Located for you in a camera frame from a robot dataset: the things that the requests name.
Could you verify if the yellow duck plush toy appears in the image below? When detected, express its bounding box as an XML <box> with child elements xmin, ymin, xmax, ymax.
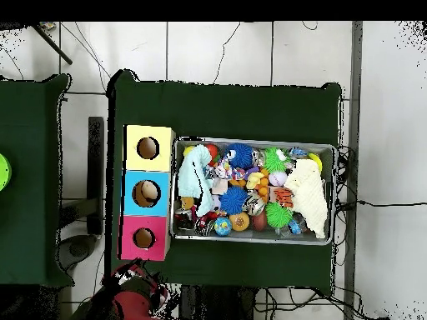
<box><xmin>245</xmin><ymin>171</ymin><xmax>265</xmax><ymax>190</ymax></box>

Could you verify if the cream knitted cloth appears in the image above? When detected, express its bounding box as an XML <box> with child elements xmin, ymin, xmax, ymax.
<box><xmin>284</xmin><ymin>158</ymin><xmax>329</xmax><ymax>240</ymax></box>

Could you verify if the globe print ball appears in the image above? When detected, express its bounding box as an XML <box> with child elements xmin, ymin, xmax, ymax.
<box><xmin>213</xmin><ymin>216</ymin><xmax>234</xmax><ymax>238</ymax></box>

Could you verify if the green spiky ball with eyes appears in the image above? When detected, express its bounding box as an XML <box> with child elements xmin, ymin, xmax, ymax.
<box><xmin>263</xmin><ymin>147</ymin><xmax>290</xmax><ymax>173</ymax></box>

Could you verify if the black tripod leg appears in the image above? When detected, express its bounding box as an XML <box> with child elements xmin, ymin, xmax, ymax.
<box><xmin>31</xmin><ymin>22</ymin><xmax>73</xmax><ymax>65</ymax></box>

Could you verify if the white baseball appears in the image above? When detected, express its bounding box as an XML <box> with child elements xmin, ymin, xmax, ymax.
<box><xmin>269</xmin><ymin>171</ymin><xmax>289</xmax><ymax>187</ymax></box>

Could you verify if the black flat panel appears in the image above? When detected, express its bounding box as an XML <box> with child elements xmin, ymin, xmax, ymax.
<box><xmin>87</xmin><ymin>116</ymin><xmax>105</xmax><ymax>236</ymax></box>

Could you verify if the orange tiger plush toy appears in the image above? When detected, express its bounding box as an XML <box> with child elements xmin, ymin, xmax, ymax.
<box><xmin>273</xmin><ymin>187</ymin><xmax>294</xmax><ymax>209</ymax></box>

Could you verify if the blue spiky ball with eyes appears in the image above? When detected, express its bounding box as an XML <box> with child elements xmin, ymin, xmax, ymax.
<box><xmin>224</xmin><ymin>142</ymin><xmax>255</xmax><ymax>170</ymax></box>

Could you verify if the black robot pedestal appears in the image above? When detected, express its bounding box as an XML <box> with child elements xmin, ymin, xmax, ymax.
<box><xmin>179</xmin><ymin>285</ymin><xmax>258</xmax><ymax>320</ymax></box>

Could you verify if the lime green object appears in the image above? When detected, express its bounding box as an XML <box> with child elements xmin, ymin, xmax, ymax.
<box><xmin>0</xmin><ymin>152</ymin><xmax>13</xmax><ymax>192</ymax></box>

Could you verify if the wooden box with three holes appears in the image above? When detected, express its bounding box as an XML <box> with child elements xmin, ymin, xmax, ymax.
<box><xmin>118</xmin><ymin>124</ymin><xmax>177</xmax><ymax>262</ymax></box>

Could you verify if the mint green cloth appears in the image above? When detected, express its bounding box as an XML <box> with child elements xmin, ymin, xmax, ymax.
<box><xmin>177</xmin><ymin>143</ymin><xmax>214</xmax><ymax>218</ymax></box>

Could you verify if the silver mesh bin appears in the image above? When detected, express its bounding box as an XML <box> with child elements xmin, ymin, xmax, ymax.
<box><xmin>168</xmin><ymin>136</ymin><xmax>337</xmax><ymax>247</ymax></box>

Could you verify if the dark green tablecloth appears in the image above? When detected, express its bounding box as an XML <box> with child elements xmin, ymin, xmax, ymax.
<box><xmin>105</xmin><ymin>68</ymin><xmax>343</xmax><ymax>296</ymax></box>
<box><xmin>0</xmin><ymin>73</ymin><xmax>75</xmax><ymax>288</ymax></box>

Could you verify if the dark grey rounded base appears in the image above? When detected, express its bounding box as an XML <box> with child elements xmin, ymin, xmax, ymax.
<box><xmin>58</xmin><ymin>234</ymin><xmax>98</xmax><ymax>271</ymax></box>

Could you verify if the black cable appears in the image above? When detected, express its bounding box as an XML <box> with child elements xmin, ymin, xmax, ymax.
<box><xmin>334</xmin><ymin>198</ymin><xmax>427</xmax><ymax>209</ymax></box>

